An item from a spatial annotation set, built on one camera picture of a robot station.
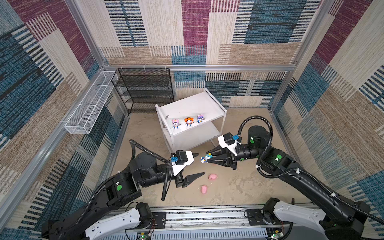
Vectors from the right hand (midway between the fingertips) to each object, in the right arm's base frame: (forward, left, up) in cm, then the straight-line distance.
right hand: (208, 159), depth 58 cm
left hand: (-3, +3, +5) cm, 6 cm away
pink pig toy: (+5, -4, -31) cm, 32 cm away
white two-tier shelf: (+33, +1, -1) cm, 33 cm away
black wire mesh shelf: (+63, +42, -14) cm, 77 cm away
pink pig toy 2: (-2, +1, -32) cm, 32 cm away
